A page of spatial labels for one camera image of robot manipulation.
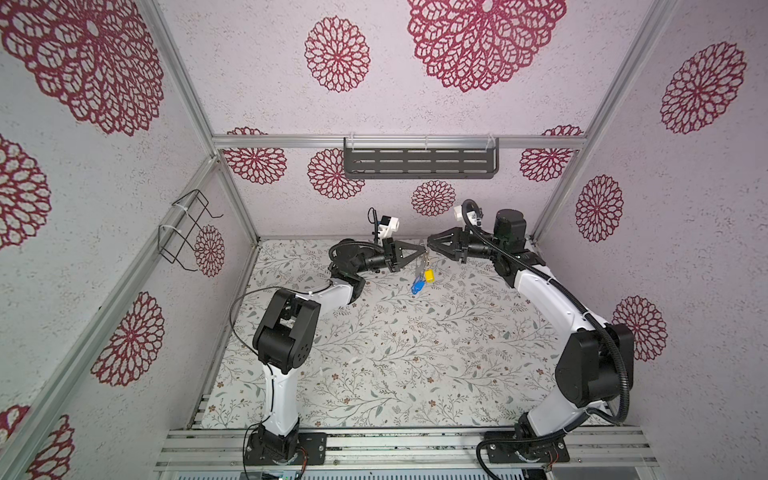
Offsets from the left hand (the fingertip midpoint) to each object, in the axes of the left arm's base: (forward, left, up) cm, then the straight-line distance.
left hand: (422, 253), depth 76 cm
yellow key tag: (-3, -2, -5) cm, 6 cm away
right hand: (+1, -1, +4) cm, 4 cm away
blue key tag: (-3, +1, -10) cm, 10 cm away
